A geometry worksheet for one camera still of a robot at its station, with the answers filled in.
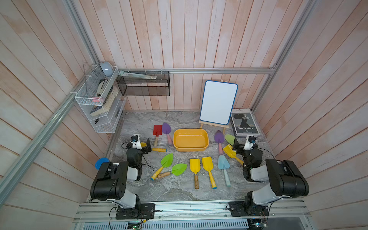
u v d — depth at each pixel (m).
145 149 0.82
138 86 1.08
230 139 1.01
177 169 0.88
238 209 0.74
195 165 0.90
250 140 0.76
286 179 0.46
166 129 1.10
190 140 1.02
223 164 0.89
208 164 0.90
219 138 1.04
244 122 1.07
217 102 0.94
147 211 0.73
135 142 0.77
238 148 0.82
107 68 0.82
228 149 0.95
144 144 0.82
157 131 1.07
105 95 0.76
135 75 0.92
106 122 0.84
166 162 0.91
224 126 1.02
